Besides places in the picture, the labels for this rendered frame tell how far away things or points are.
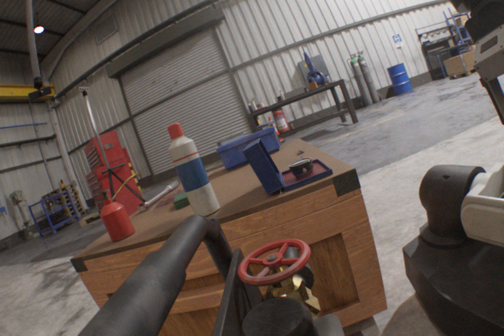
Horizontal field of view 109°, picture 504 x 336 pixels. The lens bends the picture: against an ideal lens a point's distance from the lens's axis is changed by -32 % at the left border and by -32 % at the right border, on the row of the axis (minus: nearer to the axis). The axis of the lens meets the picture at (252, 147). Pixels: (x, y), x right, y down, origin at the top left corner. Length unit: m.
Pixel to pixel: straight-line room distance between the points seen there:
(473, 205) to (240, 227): 0.51
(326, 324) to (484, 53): 0.27
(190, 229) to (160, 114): 9.23
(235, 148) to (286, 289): 1.03
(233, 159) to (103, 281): 0.80
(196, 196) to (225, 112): 7.99
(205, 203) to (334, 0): 8.88
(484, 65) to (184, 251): 0.30
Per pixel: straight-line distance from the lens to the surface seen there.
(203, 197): 0.61
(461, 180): 0.68
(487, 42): 0.29
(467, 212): 0.63
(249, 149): 0.55
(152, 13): 10.44
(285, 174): 0.71
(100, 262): 0.78
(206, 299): 0.67
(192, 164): 0.60
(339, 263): 0.66
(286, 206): 0.56
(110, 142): 3.51
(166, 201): 1.04
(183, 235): 0.21
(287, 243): 0.27
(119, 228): 0.76
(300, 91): 5.02
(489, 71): 0.28
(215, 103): 8.65
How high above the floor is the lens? 0.62
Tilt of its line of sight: 4 degrees down
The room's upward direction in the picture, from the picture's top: 21 degrees counter-clockwise
